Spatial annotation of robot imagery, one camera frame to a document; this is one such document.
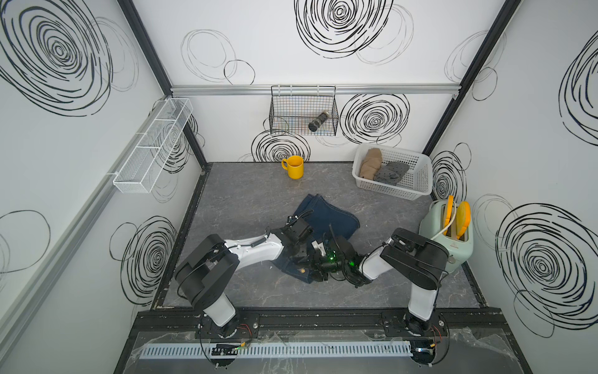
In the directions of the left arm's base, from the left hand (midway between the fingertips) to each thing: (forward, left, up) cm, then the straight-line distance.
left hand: (300, 250), depth 90 cm
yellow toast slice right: (+3, -53, +21) cm, 57 cm away
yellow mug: (+38, +4, +8) cm, 39 cm away
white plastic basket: (+37, -56, +1) cm, 67 cm away
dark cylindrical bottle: (+40, -6, +32) cm, 52 cm away
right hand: (-10, +1, +4) cm, 10 cm away
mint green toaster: (+2, -50, +18) cm, 54 cm away
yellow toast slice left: (+4, -48, +22) cm, 53 cm away
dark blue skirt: (+17, -8, -1) cm, 19 cm away
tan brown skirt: (+42, -33, +7) cm, 55 cm away
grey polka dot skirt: (+29, -37, +15) cm, 49 cm away
